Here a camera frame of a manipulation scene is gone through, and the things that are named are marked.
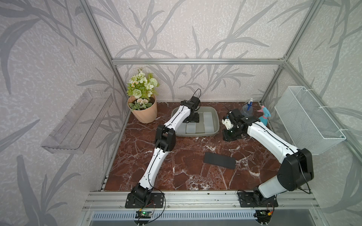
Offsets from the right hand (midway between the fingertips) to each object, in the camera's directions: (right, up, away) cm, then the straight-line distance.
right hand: (223, 137), depth 85 cm
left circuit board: (-44, -37, -14) cm, 60 cm away
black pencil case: (-2, -16, +4) cm, 16 cm away
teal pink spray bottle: (+30, +14, +6) cm, 33 cm away
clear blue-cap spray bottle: (+21, +18, +15) cm, 31 cm away
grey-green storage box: (-27, +1, +15) cm, 31 cm away
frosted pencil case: (-20, +4, +16) cm, 26 cm away
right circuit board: (+17, -39, -13) cm, 44 cm away
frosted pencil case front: (-7, +7, +21) cm, 24 cm away
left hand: (-18, +9, +19) cm, 28 cm away
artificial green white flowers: (-52, +31, +5) cm, 61 cm away
